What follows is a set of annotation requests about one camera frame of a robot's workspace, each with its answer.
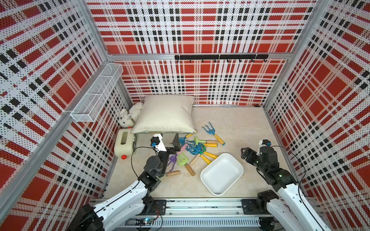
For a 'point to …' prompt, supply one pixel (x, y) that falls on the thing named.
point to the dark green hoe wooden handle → (173, 173)
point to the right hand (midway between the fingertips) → (247, 152)
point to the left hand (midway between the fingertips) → (172, 133)
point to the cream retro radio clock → (125, 143)
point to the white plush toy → (127, 117)
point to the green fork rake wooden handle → (197, 141)
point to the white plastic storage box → (221, 173)
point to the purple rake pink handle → (174, 158)
